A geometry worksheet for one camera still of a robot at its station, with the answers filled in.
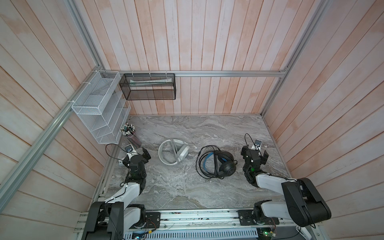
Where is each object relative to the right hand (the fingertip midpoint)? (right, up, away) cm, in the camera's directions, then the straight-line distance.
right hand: (257, 147), depth 88 cm
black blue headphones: (-19, -9, -3) cm, 22 cm away
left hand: (-72, -3, -1) cm, 72 cm away
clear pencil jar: (-78, +11, +1) cm, 79 cm away
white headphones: (-53, -4, +9) cm, 54 cm away
